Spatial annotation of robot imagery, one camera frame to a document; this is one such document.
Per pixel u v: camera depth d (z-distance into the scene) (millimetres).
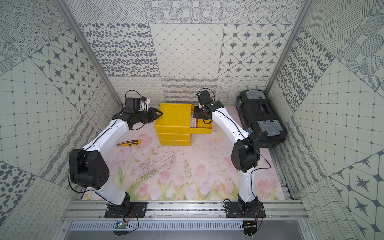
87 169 451
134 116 673
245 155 507
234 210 736
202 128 885
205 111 644
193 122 903
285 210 758
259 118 945
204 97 700
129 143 966
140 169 880
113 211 729
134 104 683
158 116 811
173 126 825
